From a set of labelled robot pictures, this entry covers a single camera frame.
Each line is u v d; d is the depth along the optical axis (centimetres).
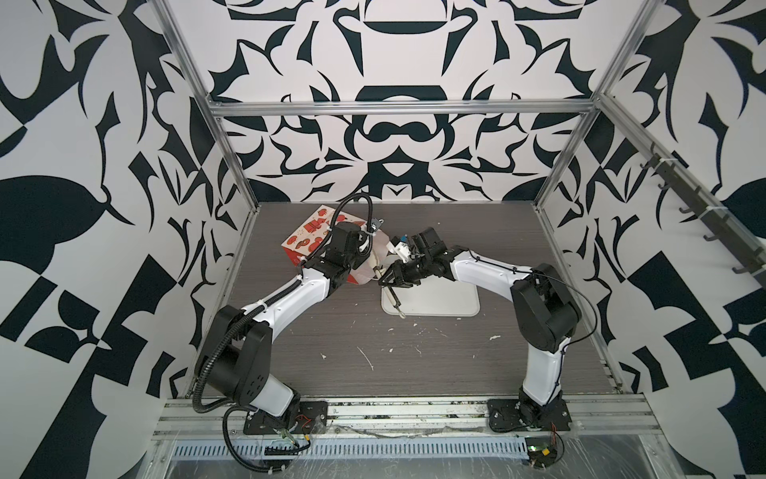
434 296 92
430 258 74
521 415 67
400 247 85
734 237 55
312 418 74
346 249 67
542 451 71
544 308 51
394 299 83
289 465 68
